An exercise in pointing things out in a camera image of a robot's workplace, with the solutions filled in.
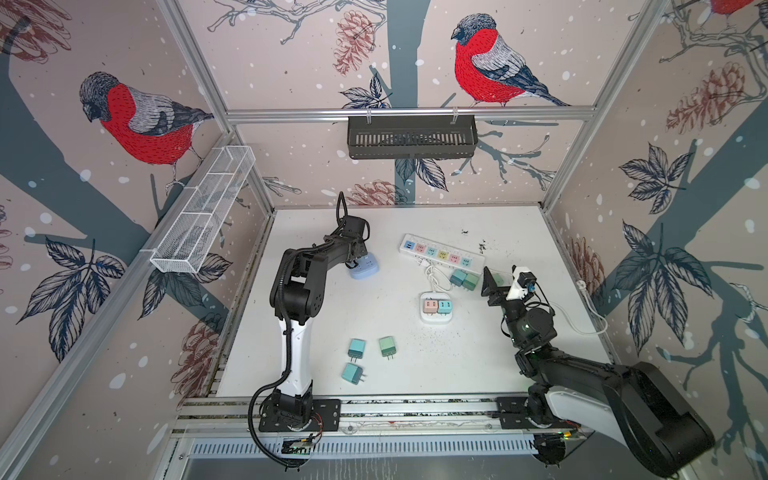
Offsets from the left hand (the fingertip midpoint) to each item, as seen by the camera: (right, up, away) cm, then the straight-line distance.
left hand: (354, 248), depth 106 cm
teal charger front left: (+3, -28, -22) cm, 36 cm away
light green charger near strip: (+40, -10, -9) cm, 42 cm away
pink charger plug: (+25, -16, -20) cm, 36 cm away
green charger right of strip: (+48, -9, -11) cm, 50 cm away
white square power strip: (+27, -20, -18) cm, 38 cm away
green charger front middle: (+12, -27, -22) cm, 37 cm away
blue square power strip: (+5, -6, -8) cm, 11 cm away
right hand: (+43, -5, -26) cm, 50 cm away
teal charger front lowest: (+3, -32, -27) cm, 42 cm away
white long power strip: (+31, -2, -2) cm, 31 cm away
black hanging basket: (+21, +40, -2) cm, 45 cm away
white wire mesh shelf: (-37, +3, -34) cm, 51 cm away
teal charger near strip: (+36, -10, -8) cm, 38 cm away
